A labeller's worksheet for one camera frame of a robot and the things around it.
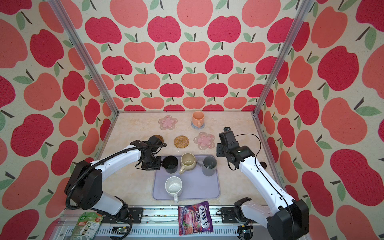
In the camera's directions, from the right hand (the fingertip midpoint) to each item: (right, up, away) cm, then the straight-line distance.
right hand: (226, 147), depth 81 cm
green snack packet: (-68, -36, -12) cm, 78 cm away
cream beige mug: (-21, -11, +11) cm, 27 cm away
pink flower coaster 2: (-10, +1, +23) cm, 25 cm away
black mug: (-32, -10, +6) cm, 34 cm away
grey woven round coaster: (-17, +11, +30) cm, 36 cm away
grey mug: (-9, -11, +6) cm, 16 cm away
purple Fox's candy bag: (-18, -34, -10) cm, 39 cm away
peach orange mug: (-14, +17, +27) cm, 35 cm away
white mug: (-29, -22, +1) cm, 37 cm away
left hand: (-37, -14, +4) cm, 40 cm away
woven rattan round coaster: (-27, 0, +23) cm, 35 cm away
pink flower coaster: (-38, +14, +35) cm, 53 cm away
